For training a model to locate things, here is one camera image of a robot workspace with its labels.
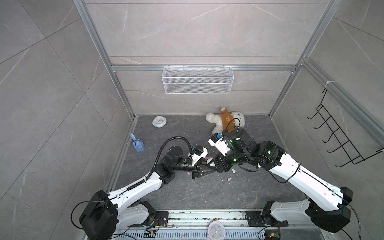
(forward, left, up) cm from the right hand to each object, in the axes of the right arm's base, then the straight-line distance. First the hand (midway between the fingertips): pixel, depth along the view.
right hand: (211, 160), depth 65 cm
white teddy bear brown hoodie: (+41, -15, -20) cm, 48 cm away
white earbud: (+5, -16, -25) cm, 30 cm away
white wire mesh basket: (+59, +4, +3) cm, 59 cm away
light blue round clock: (+47, +35, -24) cm, 63 cm away
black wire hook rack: (+26, -59, +7) cm, 65 cm away
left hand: (-2, -1, -2) cm, 3 cm away
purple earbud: (+1, -12, -26) cm, 29 cm away
